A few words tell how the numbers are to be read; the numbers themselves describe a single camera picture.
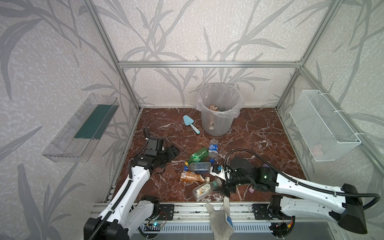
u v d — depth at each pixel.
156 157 0.60
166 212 0.73
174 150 0.73
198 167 0.84
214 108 0.99
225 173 0.60
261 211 0.74
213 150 0.93
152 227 0.72
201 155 0.91
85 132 0.65
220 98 1.04
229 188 0.61
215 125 0.94
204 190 0.75
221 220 0.70
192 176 0.81
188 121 1.12
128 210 0.44
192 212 0.75
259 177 0.54
